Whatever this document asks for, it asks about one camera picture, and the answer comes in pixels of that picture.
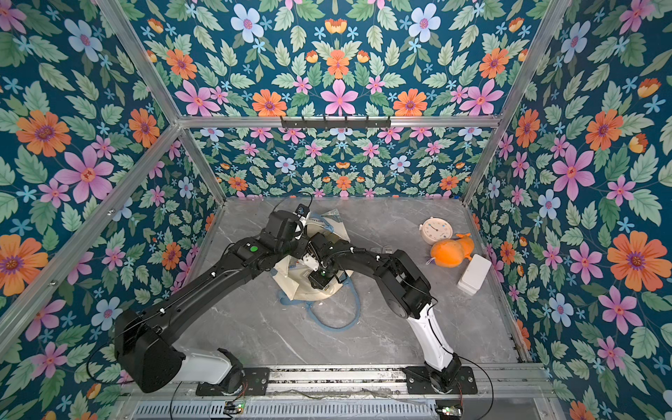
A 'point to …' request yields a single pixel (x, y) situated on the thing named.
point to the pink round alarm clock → (435, 229)
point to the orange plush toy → (451, 253)
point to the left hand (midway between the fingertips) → (304, 233)
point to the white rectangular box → (474, 275)
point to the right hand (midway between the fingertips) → (323, 273)
